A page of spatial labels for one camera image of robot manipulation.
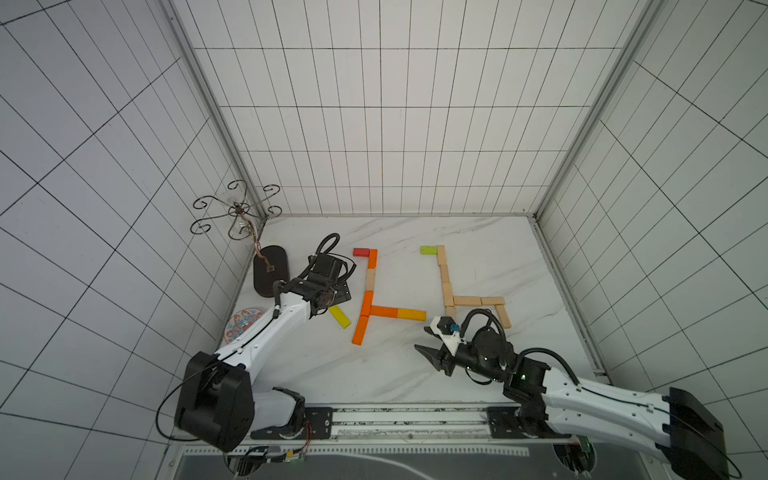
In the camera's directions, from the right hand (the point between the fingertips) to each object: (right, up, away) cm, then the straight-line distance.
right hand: (421, 329), depth 75 cm
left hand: (-26, +6, +11) cm, 28 cm away
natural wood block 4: (+28, -1, +17) cm, 33 cm away
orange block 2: (-15, +1, +18) cm, 23 cm away
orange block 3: (-10, 0, +18) cm, 20 cm away
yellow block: (+1, -1, +17) cm, 17 cm away
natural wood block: (-15, +9, +26) cm, 32 cm away
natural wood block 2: (+12, +11, +28) cm, 33 cm away
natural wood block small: (+18, +3, +20) cm, 27 cm away
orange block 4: (-17, -5, +15) cm, 23 cm away
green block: (+7, +19, +34) cm, 39 cm away
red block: (-18, +18, +33) cm, 42 cm away
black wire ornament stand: (-50, +15, +28) cm, 59 cm away
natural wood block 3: (+12, +4, +23) cm, 27 cm away
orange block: (-14, +16, +32) cm, 38 cm away
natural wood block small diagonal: (+26, +3, +20) cm, 33 cm away
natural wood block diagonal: (+11, +17, +32) cm, 38 cm away
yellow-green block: (-23, -2, +18) cm, 29 cm away
